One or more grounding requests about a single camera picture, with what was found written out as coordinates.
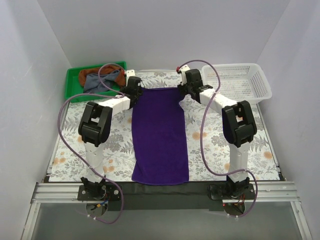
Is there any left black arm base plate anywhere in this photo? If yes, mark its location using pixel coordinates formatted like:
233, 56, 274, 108
77, 183, 121, 202

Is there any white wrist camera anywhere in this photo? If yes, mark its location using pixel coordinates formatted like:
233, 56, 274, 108
176, 64, 190, 74
124, 69, 136, 78

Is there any aluminium frame rail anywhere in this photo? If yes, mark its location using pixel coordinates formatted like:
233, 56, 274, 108
22, 181, 312, 240

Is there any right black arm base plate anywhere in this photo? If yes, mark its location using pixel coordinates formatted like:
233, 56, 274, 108
208, 182, 255, 201

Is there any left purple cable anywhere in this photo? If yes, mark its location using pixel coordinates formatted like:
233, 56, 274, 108
58, 63, 127, 224

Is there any green plastic tray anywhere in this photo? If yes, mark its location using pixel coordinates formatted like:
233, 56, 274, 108
64, 61, 127, 103

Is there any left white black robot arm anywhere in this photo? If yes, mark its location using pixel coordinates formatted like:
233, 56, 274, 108
78, 76, 143, 200

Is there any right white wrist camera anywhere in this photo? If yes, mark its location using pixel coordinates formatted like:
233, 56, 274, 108
176, 64, 190, 74

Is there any orange brown towel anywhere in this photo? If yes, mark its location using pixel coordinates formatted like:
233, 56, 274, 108
78, 64, 126, 87

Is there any white plastic basket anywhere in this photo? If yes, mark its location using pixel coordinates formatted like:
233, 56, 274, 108
201, 63, 272, 104

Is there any purple towel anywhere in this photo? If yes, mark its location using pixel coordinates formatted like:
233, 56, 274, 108
131, 87, 189, 186

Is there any grey blue towel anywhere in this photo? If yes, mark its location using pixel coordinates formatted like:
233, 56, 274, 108
83, 70, 120, 94

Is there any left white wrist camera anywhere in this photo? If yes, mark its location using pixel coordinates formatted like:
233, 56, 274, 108
124, 69, 136, 78

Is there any purple cable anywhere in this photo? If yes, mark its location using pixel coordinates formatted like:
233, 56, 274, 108
58, 63, 127, 224
175, 59, 259, 219

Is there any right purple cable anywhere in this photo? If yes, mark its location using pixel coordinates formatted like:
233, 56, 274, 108
175, 59, 259, 219

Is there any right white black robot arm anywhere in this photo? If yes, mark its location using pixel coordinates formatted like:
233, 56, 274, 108
176, 65, 257, 198

